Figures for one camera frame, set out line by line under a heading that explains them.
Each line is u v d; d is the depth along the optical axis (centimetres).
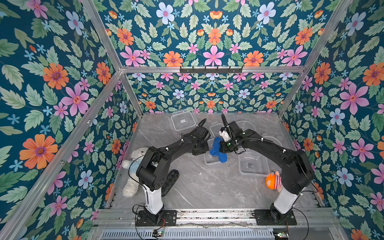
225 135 82
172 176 85
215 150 88
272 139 105
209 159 95
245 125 104
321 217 75
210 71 93
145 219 72
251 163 93
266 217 73
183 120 116
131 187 73
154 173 49
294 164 46
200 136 74
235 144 65
